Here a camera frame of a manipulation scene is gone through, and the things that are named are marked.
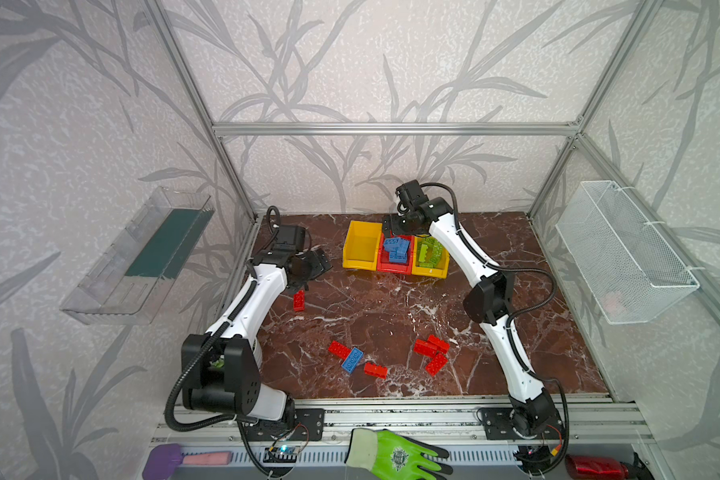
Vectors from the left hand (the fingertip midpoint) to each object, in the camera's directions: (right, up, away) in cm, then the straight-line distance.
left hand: (324, 260), depth 86 cm
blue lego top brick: (+24, +4, +19) cm, 31 cm away
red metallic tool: (+65, -45, -20) cm, 82 cm away
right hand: (+21, +13, +11) cm, 27 cm away
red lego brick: (+5, -26, -2) cm, 26 cm away
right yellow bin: (+37, -5, +13) cm, 39 cm away
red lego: (-10, -14, +9) cm, 19 cm away
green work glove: (+18, -45, -17) cm, 51 cm away
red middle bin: (+18, -3, +18) cm, 25 cm away
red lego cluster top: (+34, -24, -1) cm, 41 cm away
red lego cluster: (+29, -25, -2) cm, 39 cm away
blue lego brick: (+20, +4, +19) cm, 28 cm away
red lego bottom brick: (+15, -29, -6) cm, 33 cm away
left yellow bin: (+9, +4, +24) cm, 26 cm away
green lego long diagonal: (+31, +2, +16) cm, 35 cm away
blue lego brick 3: (+9, -28, -4) cm, 29 cm away
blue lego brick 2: (+23, 0, +19) cm, 30 cm away
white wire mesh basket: (+69, -2, -25) cm, 74 cm away
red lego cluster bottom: (+33, -28, -4) cm, 43 cm away
